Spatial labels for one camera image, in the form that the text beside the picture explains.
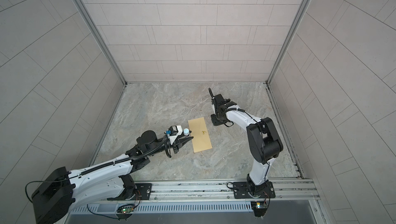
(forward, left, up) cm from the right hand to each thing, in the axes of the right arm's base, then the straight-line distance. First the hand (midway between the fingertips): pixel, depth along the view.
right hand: (216, 121), depth 93 cm
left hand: (-17, +12, +17) cm, 27 cm away
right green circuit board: (-43, -15, -4) cm, 46 cm away
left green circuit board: (-41, +42, +1) cm, 59 cm away
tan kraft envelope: (-11, +10, -2) cm, 15 cm away
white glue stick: (-18, +15, +23) cm, 33 cm away
